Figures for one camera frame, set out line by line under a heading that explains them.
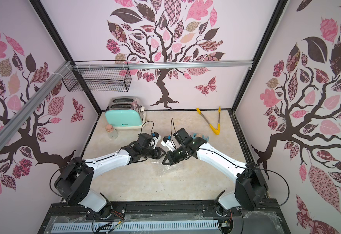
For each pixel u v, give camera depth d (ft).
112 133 3.21
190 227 2.29
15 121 1.88
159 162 2.59
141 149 2.24
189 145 1.91
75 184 1.43
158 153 2.49
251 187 1.35
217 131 3.43
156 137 2.60
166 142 2.33
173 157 2.16
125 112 3.21
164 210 2.44
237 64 3.29
